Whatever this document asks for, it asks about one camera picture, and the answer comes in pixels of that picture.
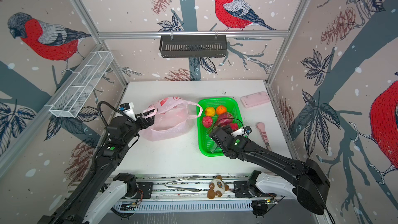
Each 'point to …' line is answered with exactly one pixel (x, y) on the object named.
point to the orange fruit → (221, 109)
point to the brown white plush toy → (217, 187)
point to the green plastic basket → (208, 146)
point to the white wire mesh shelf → (73, 96)
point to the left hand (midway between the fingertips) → (147, 111)
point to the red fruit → (207, 121)
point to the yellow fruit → (210, 111)
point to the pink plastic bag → (173, 116)
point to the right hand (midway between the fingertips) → (223, 133)
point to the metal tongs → (191, 177)
